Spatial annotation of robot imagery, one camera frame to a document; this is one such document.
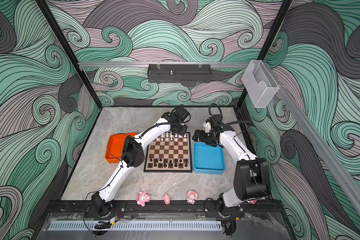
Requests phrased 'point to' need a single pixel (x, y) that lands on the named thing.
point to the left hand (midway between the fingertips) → (184, 130)
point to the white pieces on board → (172, 137)
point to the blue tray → (208, 159)
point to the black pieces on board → (175, 163)
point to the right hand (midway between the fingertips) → (200, 139)
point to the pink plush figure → (143, 197)
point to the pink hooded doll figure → (192, 195)
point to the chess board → (172, 153)
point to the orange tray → (115, 146)
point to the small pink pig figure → (167, 199)
